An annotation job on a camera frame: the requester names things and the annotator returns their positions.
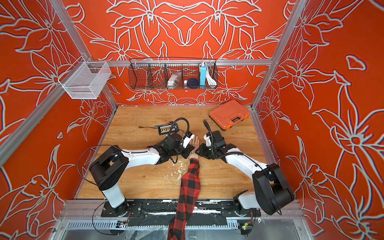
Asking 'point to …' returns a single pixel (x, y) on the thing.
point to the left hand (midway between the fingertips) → (194, 146)
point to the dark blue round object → (193, 83)
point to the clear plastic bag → (174, 80)
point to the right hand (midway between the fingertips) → (194, 152)
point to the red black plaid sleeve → (189, 191)
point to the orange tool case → (228, 114)
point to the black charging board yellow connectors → (166, 129)
